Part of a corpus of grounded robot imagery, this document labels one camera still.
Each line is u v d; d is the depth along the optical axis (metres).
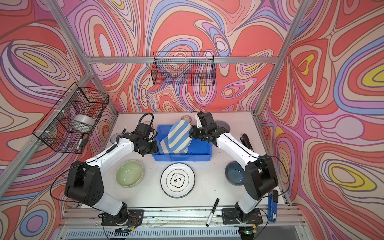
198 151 0.97
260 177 0.44
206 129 0.65
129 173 0.88
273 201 0.75
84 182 0.44
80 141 0.73
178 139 0.88
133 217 0.73
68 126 0.74
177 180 0.84
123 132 1.07
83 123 0.70
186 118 1.15
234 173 0.86
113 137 0.91
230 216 0.73
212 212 0.74
